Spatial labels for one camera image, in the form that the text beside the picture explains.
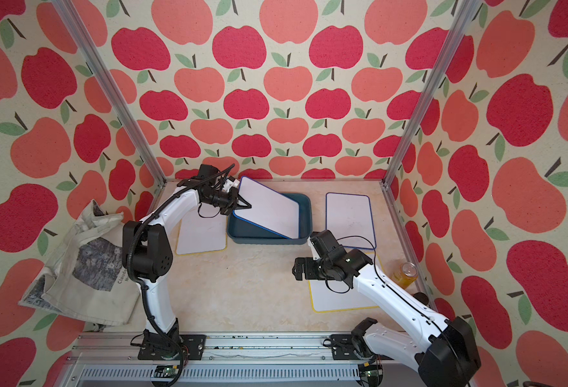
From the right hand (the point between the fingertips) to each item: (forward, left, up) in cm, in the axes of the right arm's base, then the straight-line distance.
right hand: (305, 274), depth 79 cm
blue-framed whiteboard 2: (+33, -19, -11) cm, 40 cm away
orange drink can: (+3, -33, +1) cm, 33 cm away
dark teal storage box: (+19, +27, -6) cm, 34 cm away
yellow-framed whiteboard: (+19, +44, -8) cm, 49 cm away
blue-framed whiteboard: (+32, +17, -6) cm, 37 cm away
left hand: (+20, +21, +7) cm, 30 cm away
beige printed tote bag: (-9, +70, +3) cm, 71 cm away
